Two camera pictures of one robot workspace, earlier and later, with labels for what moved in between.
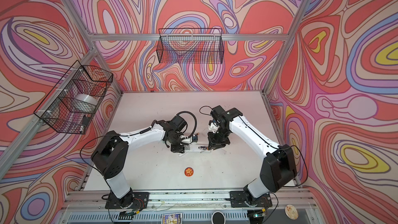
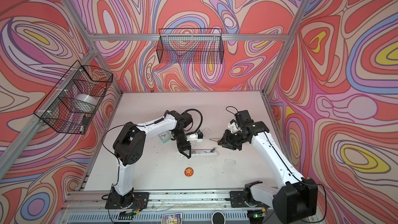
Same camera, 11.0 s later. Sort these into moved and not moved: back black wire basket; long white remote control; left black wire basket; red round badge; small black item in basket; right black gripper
Moved: right black gripper; long white remote control
Not moved: left black wire basket; small black item in basket; back black wire basket; red round badge
